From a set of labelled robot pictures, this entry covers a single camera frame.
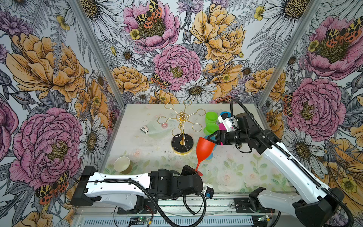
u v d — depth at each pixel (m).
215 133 0.64
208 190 0.53
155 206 0.42
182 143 0.96
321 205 0.37
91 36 0.82
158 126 1.08
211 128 0.93
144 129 1.03
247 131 0.54
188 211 0.52
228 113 0.66
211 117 0.95
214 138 0.68
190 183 0.45
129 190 0.42
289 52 0.89
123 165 0.87
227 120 0.66
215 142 0.64
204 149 0.66
